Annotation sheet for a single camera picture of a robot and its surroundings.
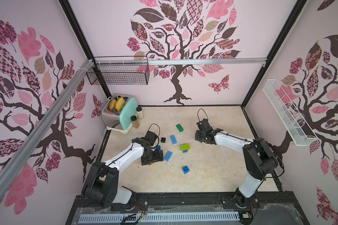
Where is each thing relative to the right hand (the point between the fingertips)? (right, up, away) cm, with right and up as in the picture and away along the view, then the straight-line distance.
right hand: (199, 136), depth 95 cm
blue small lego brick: (-11, -18, -13) cm, 25 cm away
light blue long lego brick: (-21, -12, -5) cm, 25 cm away
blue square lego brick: (-28, -7, -2) cm, 29 cm away
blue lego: (-10, -9, -3) cm, 14 cm away
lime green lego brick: (-10, -6, -5) cm, 13 cm away
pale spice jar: (-44, +17, +14) cm, 50 cm away
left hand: (-29, -15, -11) cm, 34 cm away
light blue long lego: (-18, -2, +3) cm, 18 cm away
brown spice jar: (-46, +9, +7) cm, 48 cm away
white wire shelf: (+43, +7, -29) cm, 52 cm away
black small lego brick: (-25, -3, +3) cm, 26 cm away
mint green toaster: (-56, +17, -1) cm, 59 cm away
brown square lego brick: (-32, -16, -7) cm, 37 cm away
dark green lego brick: (-13, +6, +9) cm, 17 cm away
